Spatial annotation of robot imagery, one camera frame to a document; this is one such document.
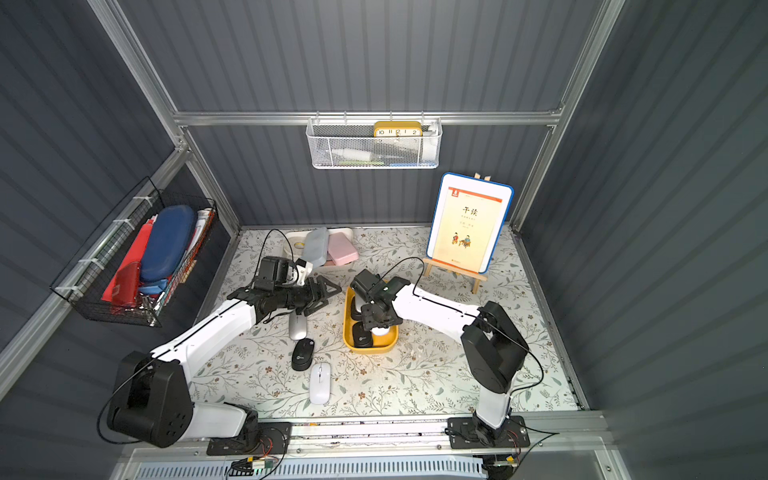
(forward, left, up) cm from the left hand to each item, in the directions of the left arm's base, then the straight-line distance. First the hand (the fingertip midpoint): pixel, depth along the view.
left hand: (336, 296), depth 82 cm
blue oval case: (+6, +40, +17) cm, 44 cm away
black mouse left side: (-11, +11, -15) cm, 21 cm away
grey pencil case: (+29, +12, -10) cm, 32 cm away
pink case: (+25, +3, -10) cm, 27 cm away
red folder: (-8, +44, +16) cm, 47 cm away
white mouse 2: (-19, +4, -14) cm, 24 cm away
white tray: (+33, +22, -12) cm, 41 cm away
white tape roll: (+32, +20, -14) cm, 40 cm away
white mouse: (-7, -12, -8) cm, 16 cm away
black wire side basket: (-9, +48, +20) cm, 53 cm away
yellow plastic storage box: (-8, -12, -14) cm, 20 cm away
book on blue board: (+22, -39, +10) cm, 45 cm away
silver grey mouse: (-1, +14, -15) cm, 21 cm away
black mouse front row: (-7, -7, -12) cm, 15 cm away
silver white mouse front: (+5, -5, -11) cm, 13 cm away
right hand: (-2, -12, -7) cm, 14 cm away
